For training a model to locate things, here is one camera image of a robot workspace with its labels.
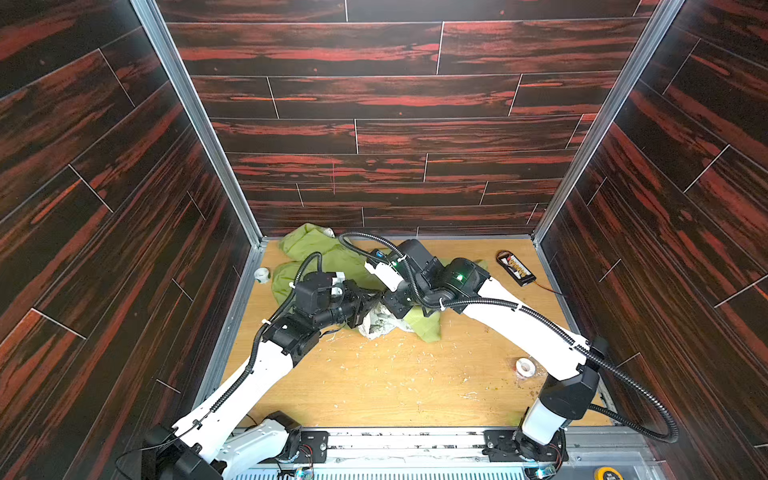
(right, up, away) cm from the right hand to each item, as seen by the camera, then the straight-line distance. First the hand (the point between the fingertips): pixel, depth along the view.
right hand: (389, 290), depth 72 cm
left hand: (-1, 0, -3) cm, 3 cm away
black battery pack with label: (+47, +6, +36) cm, 60 cm away
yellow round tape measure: (+51, -43, -3) cm, 67 cm away
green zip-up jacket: (-30, +12, +38) cm, 50 cm away
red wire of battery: (+57, -3, +33) cm, 66 cm away
